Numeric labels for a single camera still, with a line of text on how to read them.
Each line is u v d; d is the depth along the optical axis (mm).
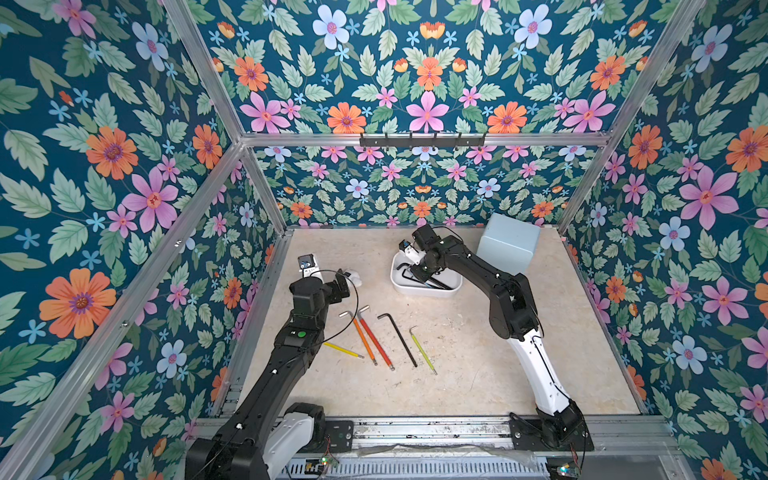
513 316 626
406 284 1007
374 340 906
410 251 934
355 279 1012
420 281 1003
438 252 766
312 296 585
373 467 702
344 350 887
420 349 886
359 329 932
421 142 930
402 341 903
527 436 730
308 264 676
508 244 934
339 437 738
